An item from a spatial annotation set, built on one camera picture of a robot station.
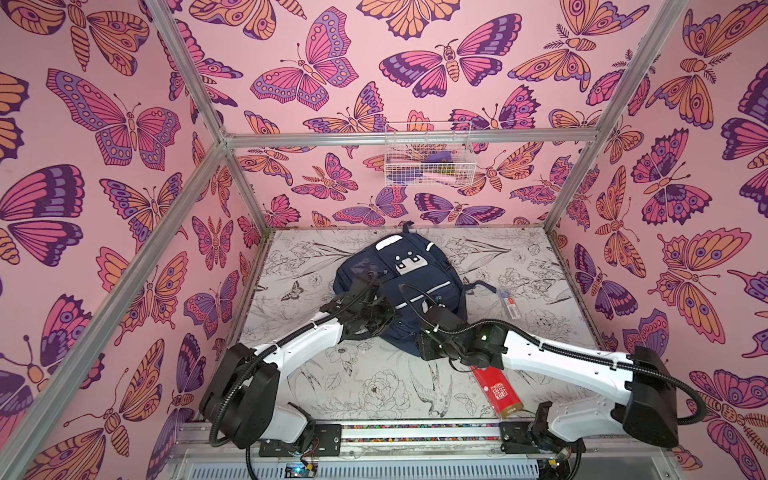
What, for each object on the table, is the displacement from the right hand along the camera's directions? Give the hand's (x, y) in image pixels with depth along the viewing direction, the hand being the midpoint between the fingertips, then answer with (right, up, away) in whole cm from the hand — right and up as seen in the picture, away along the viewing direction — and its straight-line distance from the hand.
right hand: (418, 339), depth 77 cm
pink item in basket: (+8, +44, +9) cm, 45 cm away
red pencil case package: (+22, -15, +4) cm, 27 cm away
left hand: (-2, +7, +6) cm, 9 cm away
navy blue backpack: (+3, +16, +20) cm, 25 cm away
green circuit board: (-29, -31, -5) cm, 43 cm away
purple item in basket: (+8, +53, +16) cm, 55 cm away
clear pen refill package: (+32, +6, +20) cm, 38 cm away
